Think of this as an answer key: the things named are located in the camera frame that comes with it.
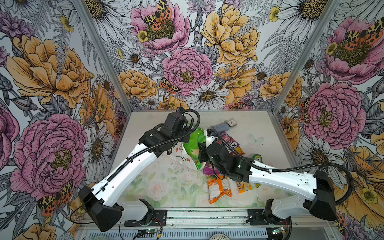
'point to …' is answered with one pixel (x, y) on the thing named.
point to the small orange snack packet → (242, 186)
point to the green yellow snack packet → (257, 157)
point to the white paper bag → (179, 153)
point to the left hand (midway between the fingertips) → (184, 134)
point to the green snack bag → (196, 136)
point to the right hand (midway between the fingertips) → (200, 148)
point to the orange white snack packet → (218, 185)
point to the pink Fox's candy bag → (234, 144)
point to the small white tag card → (232, 123)
